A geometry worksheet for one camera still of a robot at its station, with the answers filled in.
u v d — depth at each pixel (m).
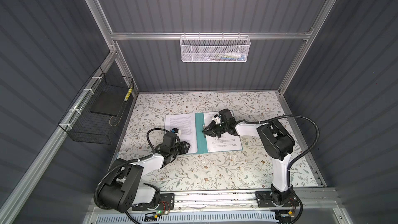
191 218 0.77
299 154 0.54
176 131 0.85
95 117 0.72
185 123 1.03
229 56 0.92
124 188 0.42
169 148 0.71
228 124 0.80
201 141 0.95
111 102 0.75
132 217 0.70
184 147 0.81
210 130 0.86
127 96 0.81
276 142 0.54
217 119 0.94
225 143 0.94
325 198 0.75
